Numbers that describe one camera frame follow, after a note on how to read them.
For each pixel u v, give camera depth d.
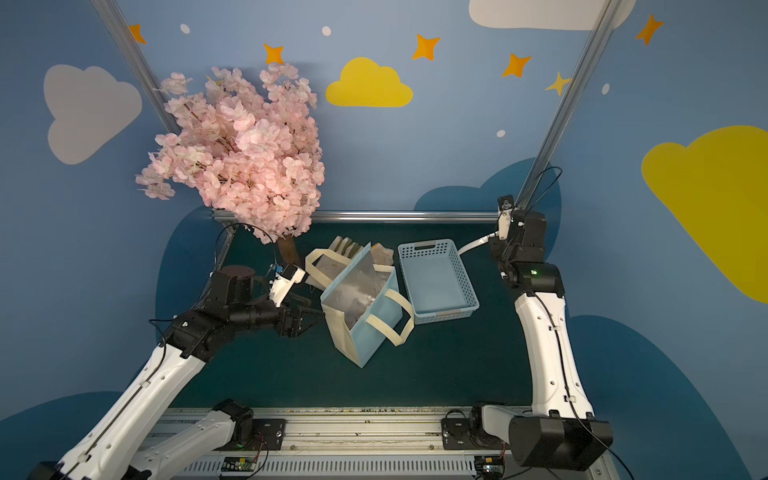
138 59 0.76
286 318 0.58
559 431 0.37
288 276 0.60
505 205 0.60
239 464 0.72
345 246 1.15
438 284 1.05
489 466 0.73
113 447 0.38
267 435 0.74
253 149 0.52
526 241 0.51
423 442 0.75
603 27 0.71
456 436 0.74
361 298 0.96
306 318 0.60
